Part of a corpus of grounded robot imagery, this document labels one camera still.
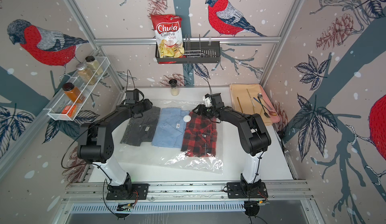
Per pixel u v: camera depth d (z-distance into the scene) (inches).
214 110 30.4
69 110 26.3
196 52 37.4
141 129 37.1
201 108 33.7
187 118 38.8
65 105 27.3
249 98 44.8
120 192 26.5
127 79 46.6
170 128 37.6
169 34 32.0
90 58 31.5
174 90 44.5
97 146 19.1
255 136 20.2
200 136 35.7
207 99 35.5
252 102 43.4
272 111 41.1
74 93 26.4
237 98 44.8
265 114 40.8
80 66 30.8
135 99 30.1
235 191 28.3
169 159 32.4
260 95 44.9
